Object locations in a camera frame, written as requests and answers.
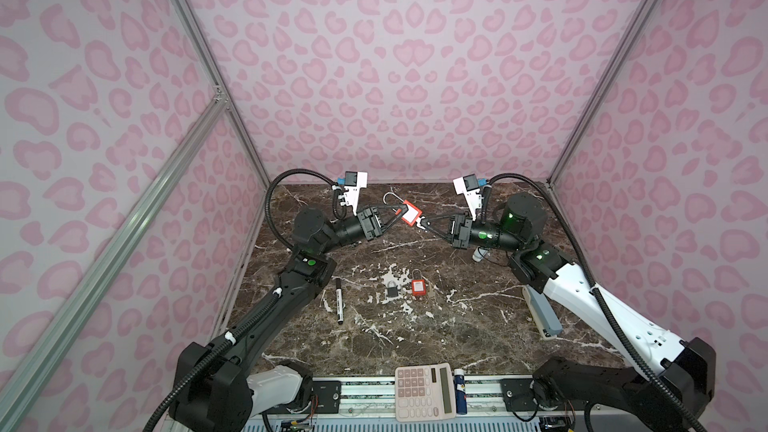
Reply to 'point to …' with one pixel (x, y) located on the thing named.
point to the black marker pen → (339, 302)
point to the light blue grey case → (476, 256)
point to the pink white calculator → (424, 393)
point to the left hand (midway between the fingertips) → (406, 207)
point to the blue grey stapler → (544, 316)
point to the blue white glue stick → (460, 391)
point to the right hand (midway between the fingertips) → (428, 225)
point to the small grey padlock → (392, 290)
